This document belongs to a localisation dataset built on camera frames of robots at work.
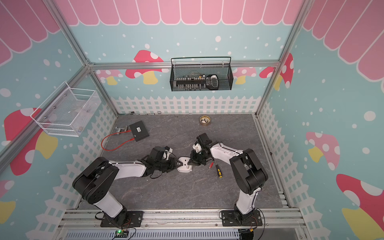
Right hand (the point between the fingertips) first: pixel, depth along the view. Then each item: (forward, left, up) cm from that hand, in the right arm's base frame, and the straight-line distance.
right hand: (188, 162), depth 89 cm
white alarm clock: (-3, +2, -2) cm, 4 cm away
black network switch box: (+27, +37, -2) cm, 46 cm away
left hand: (-2, +5, -3) cm, 6 cm away
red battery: (0, -14, -4) cm, 14 cm away
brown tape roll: (+38, -12, -4) cm, 40 cm away
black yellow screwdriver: (-4, -18, -4) cm, 19 cm away
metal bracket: (+28, +52, -2) cm, 60 cm away
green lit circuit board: (-34, +32, -7) cm, 48 cm away
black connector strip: (+37, -2, +29) cm, 48 cm away
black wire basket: (+42, -19, +30) cm, 55 cm away
